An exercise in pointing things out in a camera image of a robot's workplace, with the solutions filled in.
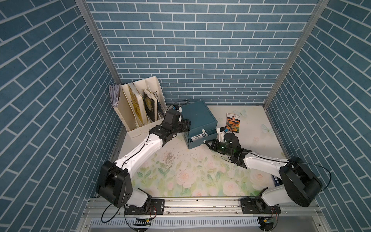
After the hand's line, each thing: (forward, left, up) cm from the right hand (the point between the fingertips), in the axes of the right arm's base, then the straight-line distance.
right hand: (205, 143), depth 85 cm
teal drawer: (+5, -4, +1) cm, 6 cm away
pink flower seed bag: (+8, +1, -2) cm, 8 cm away
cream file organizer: (+17, +55, +3) cm, 58 cm away
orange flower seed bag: (+26, -21, -11) cm, 35 cm away
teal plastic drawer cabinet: (+5, +2, +10) cm, 12 cm away
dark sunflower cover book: (+27, +41, +3) cm, 49 cm away
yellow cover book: (+20, +47, -4) cm, 52 cm away
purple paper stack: (+22, +58, +18) cm, 64 cm away
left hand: (+6, +9, +9) cm, 15 cm away
